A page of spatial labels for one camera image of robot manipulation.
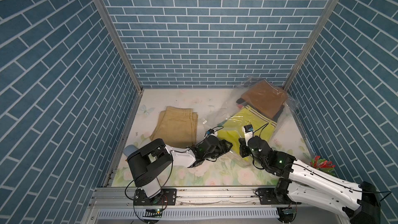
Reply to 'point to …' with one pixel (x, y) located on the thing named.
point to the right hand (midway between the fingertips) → (239, 141)
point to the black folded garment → (241, 100)
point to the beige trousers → (177, 127)
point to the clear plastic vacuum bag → (233, 108)
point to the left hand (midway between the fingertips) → (234, 150)
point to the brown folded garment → (266, 97)
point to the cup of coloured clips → (327, 166)
